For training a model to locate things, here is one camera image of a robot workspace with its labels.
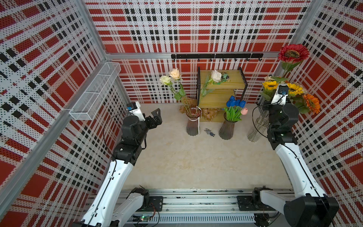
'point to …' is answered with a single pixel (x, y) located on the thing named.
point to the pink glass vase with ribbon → (193, 125)
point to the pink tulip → (244, 111)
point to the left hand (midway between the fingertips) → (154, 112)
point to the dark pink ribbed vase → (227, 130)
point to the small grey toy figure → (209, 132)
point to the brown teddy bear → (210, 114)
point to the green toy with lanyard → (225, 77)
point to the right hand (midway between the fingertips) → (278, 89)
